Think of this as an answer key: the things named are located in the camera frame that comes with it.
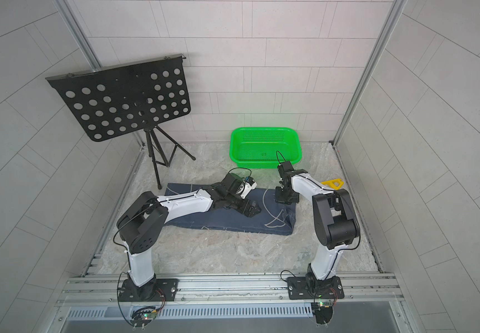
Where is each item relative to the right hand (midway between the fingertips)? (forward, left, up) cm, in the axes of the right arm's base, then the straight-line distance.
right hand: (281, 199), depth 95 cm
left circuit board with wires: (-40, +51, +3) cm, 65 cm away
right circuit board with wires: (-42, -7, -2) cm, 43 cm away
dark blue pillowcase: (-10, +5, +1) cm, 11 cm away
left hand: (-5, +12, +4) cm, 13 cm away
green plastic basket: (+33, +5, +1) cm, 33 cm away
